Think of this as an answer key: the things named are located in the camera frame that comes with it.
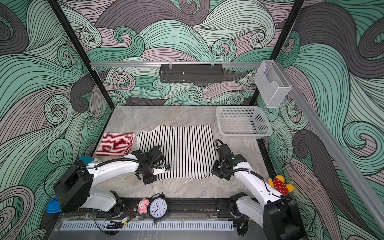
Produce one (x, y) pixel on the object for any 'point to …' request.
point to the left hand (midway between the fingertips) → (152, 176)
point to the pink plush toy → (142, 205)
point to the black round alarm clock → (158, 207)
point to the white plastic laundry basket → (242, 122)
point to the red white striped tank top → (112, 144)
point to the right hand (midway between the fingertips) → (214, 172)
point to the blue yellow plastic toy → (53, 205)
